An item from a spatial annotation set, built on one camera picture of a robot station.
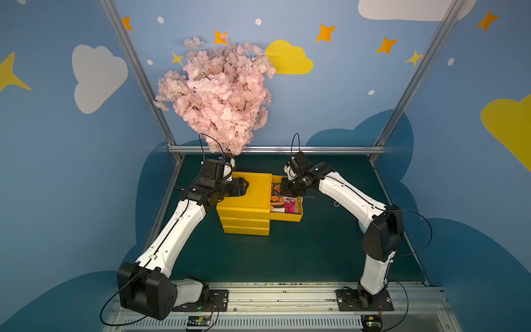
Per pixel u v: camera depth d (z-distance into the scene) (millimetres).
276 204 823
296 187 722
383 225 463
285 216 770
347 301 743
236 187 689
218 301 754
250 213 775
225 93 587
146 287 384
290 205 839
